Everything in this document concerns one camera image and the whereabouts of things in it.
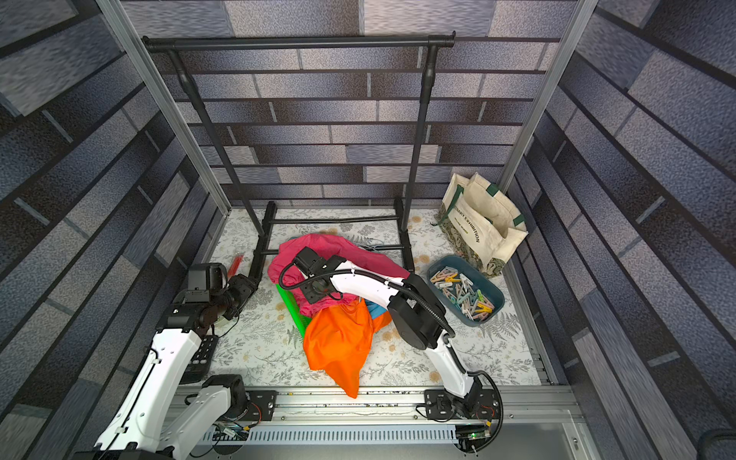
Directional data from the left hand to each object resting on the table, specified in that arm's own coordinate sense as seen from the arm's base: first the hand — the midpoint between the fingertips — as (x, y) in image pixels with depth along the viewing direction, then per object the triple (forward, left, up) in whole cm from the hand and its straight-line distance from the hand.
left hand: (257, 283), depth 79 cm
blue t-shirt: (-4, -33, -7) cm, 34 cm away
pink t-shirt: (+13, -28, -4) cm, 31 cm away
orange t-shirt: (-13, -23, -6) cm, 28 cm away
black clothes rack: (+29, +9, -11) cm, 33 cm away
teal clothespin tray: (+5, -64, -14) cm, 66 cm away
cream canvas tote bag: (+20, -67, +5) cm, 70 cm away
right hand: (+4, -13, -11) cm, 18 cm away
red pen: (+19, +18, -17) cm, 31 cm away
